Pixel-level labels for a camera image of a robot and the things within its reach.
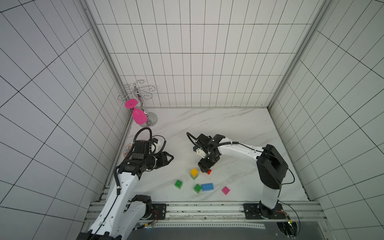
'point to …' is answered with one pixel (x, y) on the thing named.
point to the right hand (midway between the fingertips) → (206, 162)
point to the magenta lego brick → (225, 190)
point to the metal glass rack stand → (139, 92)
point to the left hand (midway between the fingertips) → (168, 161)
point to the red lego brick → (209, 171)
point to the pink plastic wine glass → (139, 116)
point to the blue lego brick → (207, 187)
